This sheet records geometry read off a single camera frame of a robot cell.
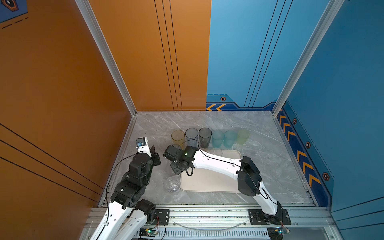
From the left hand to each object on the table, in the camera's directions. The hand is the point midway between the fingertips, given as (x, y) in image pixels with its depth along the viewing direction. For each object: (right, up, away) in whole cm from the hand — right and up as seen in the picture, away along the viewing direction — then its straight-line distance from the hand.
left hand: (152, 145), depth 71 cm
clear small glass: (+34, -6, +22) cm, 41 cm away
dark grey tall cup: (+27, +4, +26) cm, 37 cm away
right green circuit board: (+59, -42, 0) cm, 72 cm away
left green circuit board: (-2, -41, 0) cm, 41 cm away
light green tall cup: (+51, +4, +24) cm, 56 cm away
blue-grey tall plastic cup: (+18, +2, +19) cm, 27 cm away
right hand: (+10, -14, +11) cm, 20 cm away
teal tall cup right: (+44, +1, +29) cm, 52 cm away
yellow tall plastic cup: (+9, +2, +25) cm, 27 cm away
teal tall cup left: (+35, +1, +24) cm, 42 cm away
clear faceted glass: (+8, -23, +11) cm, 27 cm away
